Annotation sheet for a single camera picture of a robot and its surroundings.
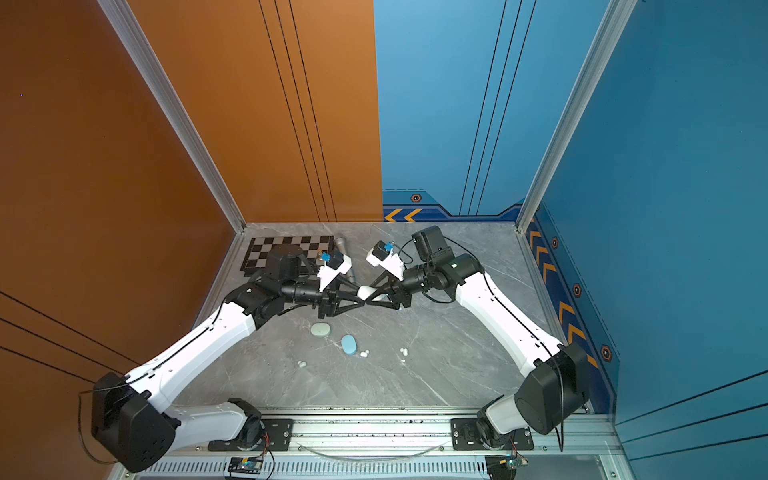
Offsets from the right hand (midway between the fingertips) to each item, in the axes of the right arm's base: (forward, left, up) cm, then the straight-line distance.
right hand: (370, 293), depth 70 cm
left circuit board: (-31, +31, -29) cm, 52 cm away
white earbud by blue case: (-5, +4, -26) cm, 26 cm away
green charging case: (+2, +17, -23) cm, 29 cm away
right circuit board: (-31, -31, -29) cm, 53 cm away
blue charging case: (-2, +8, -24) cm, 26 cm away
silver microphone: (+36, +15, -23) cm, 45 cm away
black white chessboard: (+34, +45, -21) cm, 60 cm away
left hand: (-1, +2, 0) cm, 2 cm away
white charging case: (-1, +1, +2) cm, 3 cm away
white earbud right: (-4, -8, -25) cm, 27 cm away
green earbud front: (-8, +22, -25) cm, 34 cm away
